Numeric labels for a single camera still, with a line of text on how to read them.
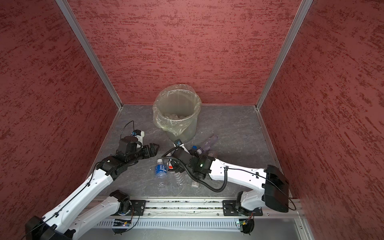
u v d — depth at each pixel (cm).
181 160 53
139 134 71
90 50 88
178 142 65
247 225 71
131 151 60
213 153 91
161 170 81
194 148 92
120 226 72
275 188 40
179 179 83
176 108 102
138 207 74
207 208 76
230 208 74
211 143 96
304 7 71
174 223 77
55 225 39
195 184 78
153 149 70
